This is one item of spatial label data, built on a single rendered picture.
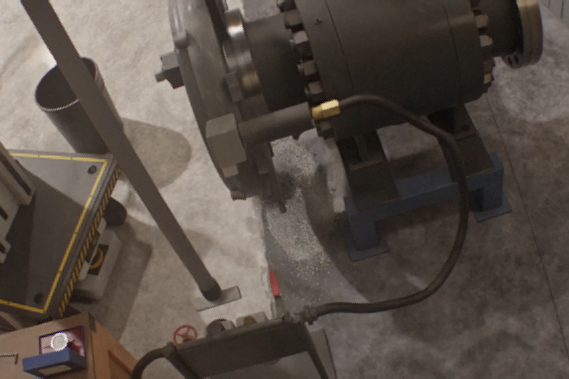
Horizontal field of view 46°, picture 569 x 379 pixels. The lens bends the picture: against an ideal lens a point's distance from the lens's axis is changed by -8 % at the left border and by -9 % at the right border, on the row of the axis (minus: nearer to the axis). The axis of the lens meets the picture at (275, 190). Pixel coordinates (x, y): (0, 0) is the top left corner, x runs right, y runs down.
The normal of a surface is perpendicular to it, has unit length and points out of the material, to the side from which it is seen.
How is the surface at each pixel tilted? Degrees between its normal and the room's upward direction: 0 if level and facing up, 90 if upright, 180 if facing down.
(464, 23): 52
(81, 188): 0
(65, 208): 0
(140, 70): 0
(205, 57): 35
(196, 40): 26
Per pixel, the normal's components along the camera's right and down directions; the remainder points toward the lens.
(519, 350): -0.22, -0.57
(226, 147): 0.09, 0.50
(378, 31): -0.03, 0.13
